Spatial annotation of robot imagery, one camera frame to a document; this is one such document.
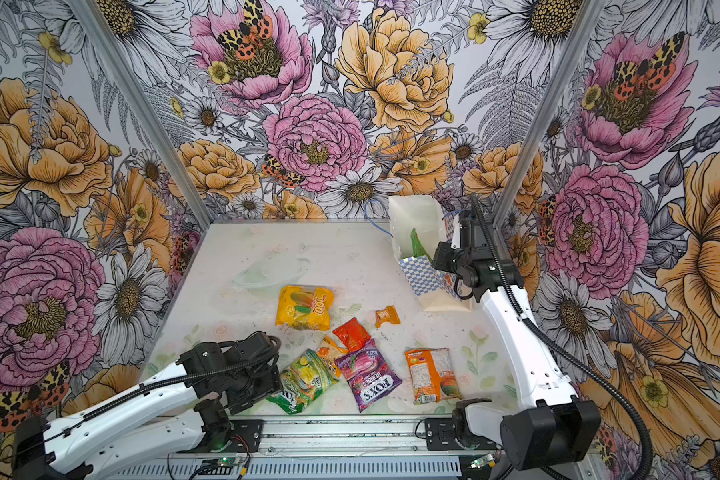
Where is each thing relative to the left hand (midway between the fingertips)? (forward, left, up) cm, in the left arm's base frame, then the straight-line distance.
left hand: (265, 403), depth 73 cm
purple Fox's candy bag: (+7, -25, -3) cm, 26 cm away
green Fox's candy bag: (+6, -8, -3) cm, 10 cm away
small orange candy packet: (+26, -32, -5) cm, 41 cm away
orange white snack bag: (+7, -42, -3) cm, 43 cm away
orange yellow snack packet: (+14, -14, -5) cm, 21 cm away
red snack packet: (+19, -20, -4) cm, 28 cm away
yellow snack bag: (+26, -7, 0) cm, 27 cm away
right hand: (+28, -43, +20) cm, 55 cm away
